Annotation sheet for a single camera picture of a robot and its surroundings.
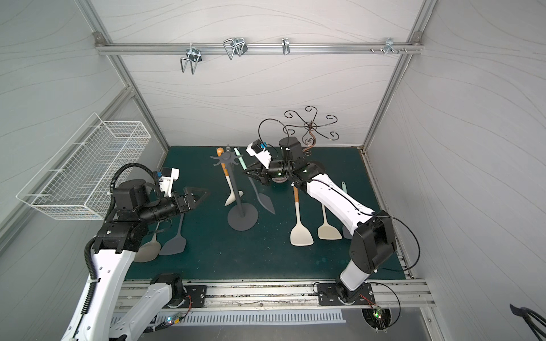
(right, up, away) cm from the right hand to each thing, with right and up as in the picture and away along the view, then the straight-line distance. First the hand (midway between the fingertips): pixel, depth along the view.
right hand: (244, 168), depth 72 cm
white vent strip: (-4, -50, -2) cm, 50 cm away
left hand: (-12, -9, -7) cm, 16 cm away
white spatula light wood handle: (+21, -28, +14) cm, 37 cm away
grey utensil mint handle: (+6, -12, +12) cm, 18 cm away
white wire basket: (-52, -5, -7) cm, 53 cm away
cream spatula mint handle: (+33, -27, +16) cm, 45 cm away
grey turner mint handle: (-30, -31, +12) cm, 45 cm away
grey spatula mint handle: (+40, -27, +13) cm, 50 cm away
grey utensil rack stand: (-4, -21, +20) cm, 30 cm away
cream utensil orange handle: (-6, -11, +9) cm, 16 cm away
